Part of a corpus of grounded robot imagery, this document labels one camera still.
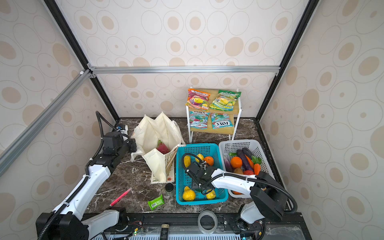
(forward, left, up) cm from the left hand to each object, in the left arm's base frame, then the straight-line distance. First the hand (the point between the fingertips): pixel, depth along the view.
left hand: (136, 136), depth 81 cm
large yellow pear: (-26, -29, -16) cm, 42 cm away
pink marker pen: (-26, +9, -21) cm, 35 cm away
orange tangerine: (-6, -41, -17) cm, 44 cm away
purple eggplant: (-8, -62, -19) cm, 66 cm away
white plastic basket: (+4, -52, -17) cm, 55 cm away
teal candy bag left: (+16, -34, -4) cm, 38 cm away
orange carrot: (-7, -68, -15) cm, 70 cm away
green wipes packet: (-29, -12, -19) cm, 37 cm away
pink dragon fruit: (+3, -11, -15) cm, 19 cm away
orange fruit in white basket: (-7, -57, -17) cm, 60 cm away
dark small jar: (-23, -19, -11) cm, 32 cm away
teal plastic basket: (-16, -25, -21) cm, 36 cm away
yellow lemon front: (-26, -40, -16) cm, 51 cm away
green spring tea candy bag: (+15, -48, +12) cm, 52 cm away
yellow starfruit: (-5, -27, -19) cm, 33 cm away
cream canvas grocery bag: (+6, -3, -7) cm, 9 cm away
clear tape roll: (-37, -38, -22) cm, 58 cm away
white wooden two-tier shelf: (+10, -53, -8) cm, 55 cm away
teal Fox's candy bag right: (+16, -47, -5) cm, 50 cm away
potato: (-13, -56, -15) cm, 60 cm away
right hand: (-18, -33, -20) cm, 43 cm away
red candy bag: (+14, -33, +14) cm, 39 cm away
